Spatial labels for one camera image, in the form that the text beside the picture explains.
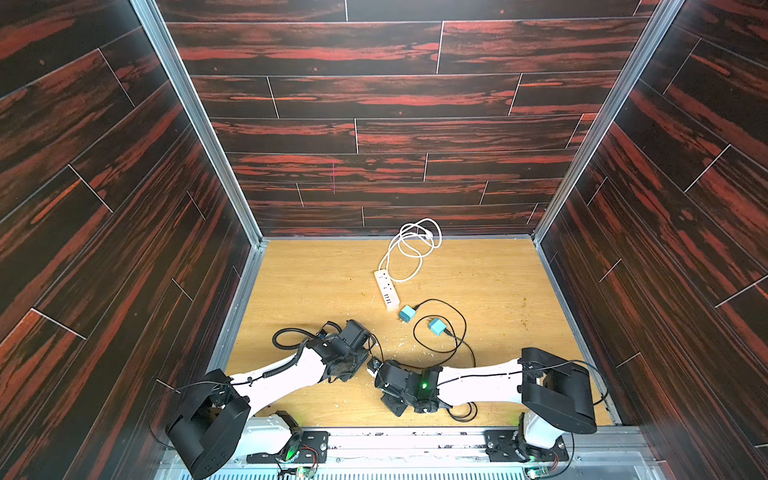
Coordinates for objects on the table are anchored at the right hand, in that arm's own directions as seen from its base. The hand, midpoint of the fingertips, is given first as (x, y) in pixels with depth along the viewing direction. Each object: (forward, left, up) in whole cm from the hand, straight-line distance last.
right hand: (390, 387), depth 85 cm
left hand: (+7, +7, +4) cm, 10 cm away
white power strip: (+31, +2, +4) cm, 32 cm away
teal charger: (+23, -5, +4) cm, 23 cm away
